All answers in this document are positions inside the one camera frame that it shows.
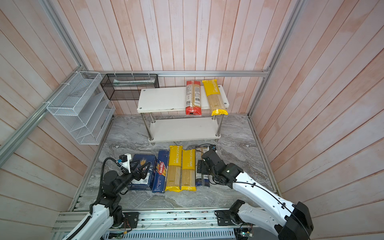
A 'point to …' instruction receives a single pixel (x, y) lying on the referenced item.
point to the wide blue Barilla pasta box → (146, 183)
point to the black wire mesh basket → (128, 86)
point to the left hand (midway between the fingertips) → (145, 164)
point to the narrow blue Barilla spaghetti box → (160, 176)
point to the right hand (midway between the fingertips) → (204, 164)
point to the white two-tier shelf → (176, 129)
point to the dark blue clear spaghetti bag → (201, 179)
